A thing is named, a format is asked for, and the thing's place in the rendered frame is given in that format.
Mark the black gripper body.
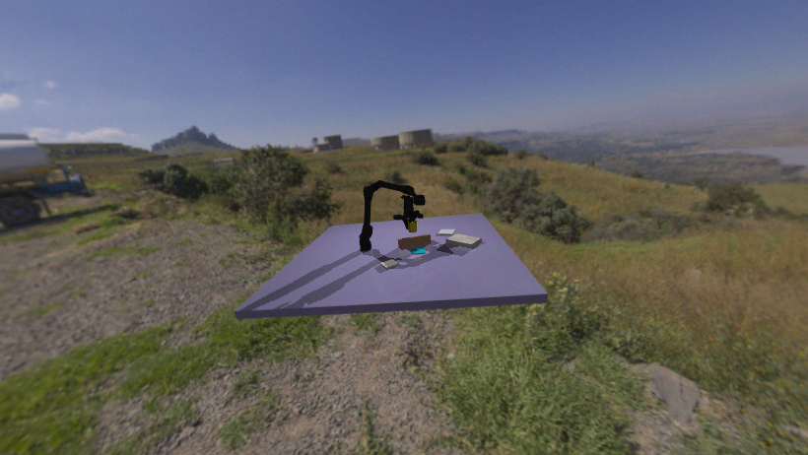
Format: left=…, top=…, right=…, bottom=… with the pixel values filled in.
left=393, top=206, right=424, bottom=220

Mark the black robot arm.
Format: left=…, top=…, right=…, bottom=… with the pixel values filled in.
left=359, top=180, right=426, bottom=251

